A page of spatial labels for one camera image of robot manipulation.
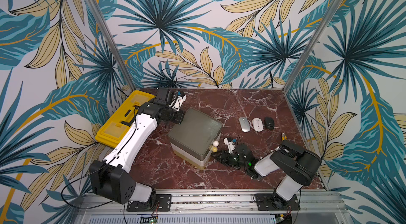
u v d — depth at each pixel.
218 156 0.84
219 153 0.80
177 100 0.68
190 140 0.72
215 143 0.74
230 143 0.83
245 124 1.00
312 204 0.76
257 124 0.98
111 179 0.39
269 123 0.99
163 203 0.73
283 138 0.95
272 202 0.67
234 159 0.76
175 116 0.69
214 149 0.79
